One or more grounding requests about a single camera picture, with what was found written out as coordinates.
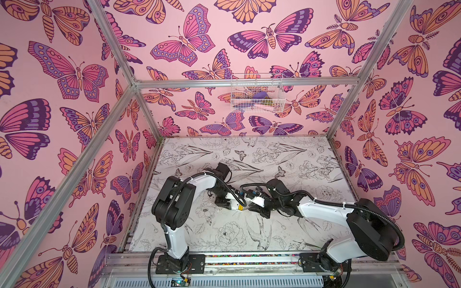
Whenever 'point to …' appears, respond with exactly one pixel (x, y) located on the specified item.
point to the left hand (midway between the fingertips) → (231, 198)
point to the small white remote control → (234, 203)
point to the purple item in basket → (262, 95)
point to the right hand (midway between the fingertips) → (251, 203)
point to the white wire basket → (243, 87)
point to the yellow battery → (241, 207)
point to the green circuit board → (179, 282)
